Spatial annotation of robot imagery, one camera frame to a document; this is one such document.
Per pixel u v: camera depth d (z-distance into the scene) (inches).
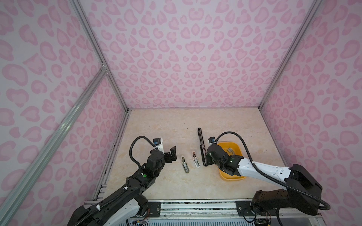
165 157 28.1
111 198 18.5
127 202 20.6
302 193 14.7
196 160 35.4
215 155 25.0
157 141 27.2
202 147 37.2
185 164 34.6
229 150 37.4
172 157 28.9
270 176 17.3
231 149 37.3
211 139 29.5
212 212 28.8
